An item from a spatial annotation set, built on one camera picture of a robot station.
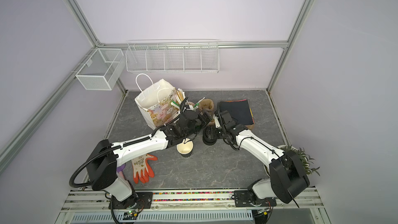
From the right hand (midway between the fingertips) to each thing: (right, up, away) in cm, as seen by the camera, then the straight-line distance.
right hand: (211, 130), depth 87 cm
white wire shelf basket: (-24, +46, +12) cm, 53 cm away
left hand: (0, +8, -9) cm, 12 cm away
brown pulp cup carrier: (-1, +14, +22) cm, 26 cm away
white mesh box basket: (-70, +38, +13) cm, 81 cm away
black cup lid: (-1, -1, -9) cm, 9 cm away
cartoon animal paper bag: (-24, +17, -3) cm, 30 cm away
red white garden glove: (-37, -20, -6) cm, 43 cm away
